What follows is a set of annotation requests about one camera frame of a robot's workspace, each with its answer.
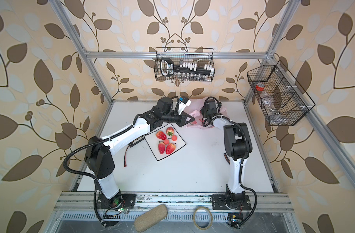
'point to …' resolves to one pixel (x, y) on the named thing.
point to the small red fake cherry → (166, 141)
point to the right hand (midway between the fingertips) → (202, 109)
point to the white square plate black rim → (153, 141)
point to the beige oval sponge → (151, 217)
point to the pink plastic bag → (194, 111)
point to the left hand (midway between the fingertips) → (195, 118)
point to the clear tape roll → (202, 218)
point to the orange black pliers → (227, 159)
